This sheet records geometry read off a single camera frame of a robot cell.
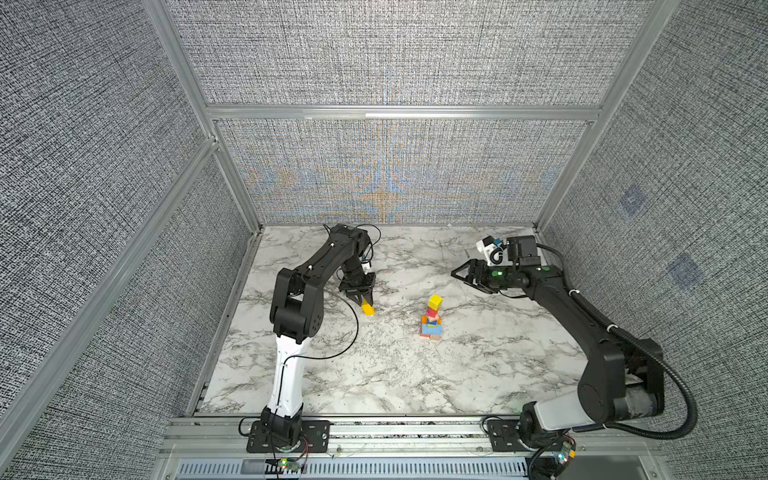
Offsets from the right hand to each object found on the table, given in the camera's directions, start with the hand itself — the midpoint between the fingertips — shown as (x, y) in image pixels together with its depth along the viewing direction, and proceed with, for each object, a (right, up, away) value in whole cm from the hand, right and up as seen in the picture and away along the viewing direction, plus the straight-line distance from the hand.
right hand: (458, 275), depth 84 cm
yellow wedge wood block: (-26, -11, +6) cm, 29 cm away
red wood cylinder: (-8, -11, 0) cm, 13 cm away
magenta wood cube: (-7, -13, +3) cm, 15 cm away
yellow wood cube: (-7, -7, -3) cm, 10 cm away
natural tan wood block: (-5, -19, +5) cm, 20 cm away
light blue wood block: (-9, -17, +5) cm, 19 cm away
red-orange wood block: (-9, -19, +5) cm, 21 cm away
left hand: (-26, -9, +6) cm, 28 cm away
